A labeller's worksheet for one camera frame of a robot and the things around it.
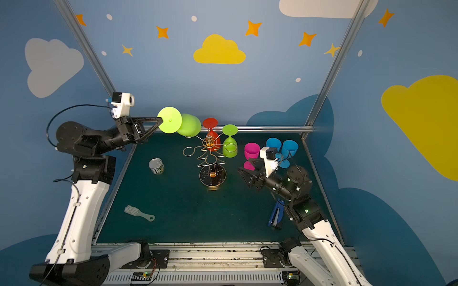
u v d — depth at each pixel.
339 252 0.42
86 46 0.78
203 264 0.73
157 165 0.98
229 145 0.93
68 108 0.39
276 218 0.84
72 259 0.36
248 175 0.55
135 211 0.86
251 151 0.98
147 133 0.48
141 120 0.48
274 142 0.97
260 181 0.54
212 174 0.98
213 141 0.79
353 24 0.74
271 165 0.54
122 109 0.47
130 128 0.46
